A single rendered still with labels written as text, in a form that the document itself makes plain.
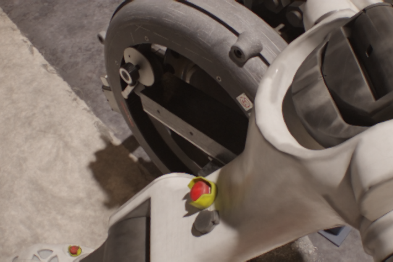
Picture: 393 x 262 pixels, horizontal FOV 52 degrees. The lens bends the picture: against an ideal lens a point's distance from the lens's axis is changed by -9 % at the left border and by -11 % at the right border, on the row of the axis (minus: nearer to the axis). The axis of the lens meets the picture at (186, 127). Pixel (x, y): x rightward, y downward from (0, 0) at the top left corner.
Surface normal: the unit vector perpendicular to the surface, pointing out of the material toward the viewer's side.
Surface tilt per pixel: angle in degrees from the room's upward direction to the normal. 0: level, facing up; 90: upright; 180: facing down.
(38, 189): 0
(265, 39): 24
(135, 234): 14
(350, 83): 45
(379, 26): 30
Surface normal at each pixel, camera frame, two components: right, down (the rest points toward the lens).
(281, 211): -0.29, 0.70
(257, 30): 0.19, -0.42
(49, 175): -0.07, -0.65
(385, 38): -0.61, -0.50
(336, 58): -0.71, -0.56
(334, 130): -0.66, -0.14
